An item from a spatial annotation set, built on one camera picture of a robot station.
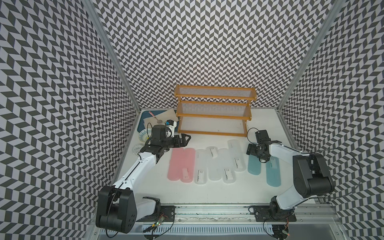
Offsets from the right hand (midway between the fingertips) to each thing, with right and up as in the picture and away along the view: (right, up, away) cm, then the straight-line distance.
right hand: (254, 155), depth 94 cm
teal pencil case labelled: (+8, -8, -7) cm, 14 cm away
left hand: (-44, +12, -11) cm, 47 cm away
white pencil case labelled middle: (-18, -8, -8) cm, 22 cm away
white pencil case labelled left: (-34, -6, -6) cm, 35 cm away
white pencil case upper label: (-26, -7, -7) cm, 28 cm away
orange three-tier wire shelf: (-23, +37, +24) cm, 50 cm away
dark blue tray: (-78, +27, +22) cm, 85 cm away
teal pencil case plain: (-3, -5, -6) cm, 8 cm away
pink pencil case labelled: (-42, -5, -6) cm, 43 cm away
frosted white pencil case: (-13, +5, +2) cm, 14 cm away
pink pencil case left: (-50, -4, -5) cm, 50 cm away
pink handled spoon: (-66, +22, +16) cm, 71 cm away
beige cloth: (-64, +24, +18) cm, 70 cm away
